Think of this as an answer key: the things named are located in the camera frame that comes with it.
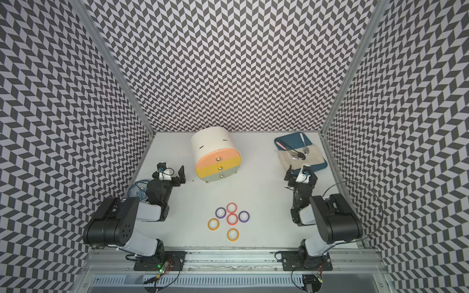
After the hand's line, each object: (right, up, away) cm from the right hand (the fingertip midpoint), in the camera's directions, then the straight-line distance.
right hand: (300, 170), depth 89 cm
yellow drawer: (-47, -1, -3) cm, 47 cm away
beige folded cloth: (+13, +5, +17) cm, 22 cm away
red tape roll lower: (-35, -23, -4) cm, 42 cm away
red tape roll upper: (-34, -20, -3) cm, 39 cm away
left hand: (-63, +1, +2) cm, 63 cm away
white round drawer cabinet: (-44, +15, -2) cm, 46 cm away
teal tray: (+7, +16, +28) cm, 33 cm away
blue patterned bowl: (-81, -10, +2) cm, 81 cm away
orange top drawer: (-40, +7, -8) cm, 41 cm away
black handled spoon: (+6, +7, +17) cm, 20 cm away
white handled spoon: (+9, +10, +20) cm, 24 cm away
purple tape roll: (-39, -20, -2) cm, 44 cm away
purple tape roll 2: (-28, -22, -4) cm, 35 cm away
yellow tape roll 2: (-33, -28, -8) cm, 44 cm away
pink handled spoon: (+1, +6, +17) cm, 18 cm away
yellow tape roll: (-42, -24, -6) cm, 49 cm away
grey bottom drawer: (-40, -4, +3) cm, 40 cm away
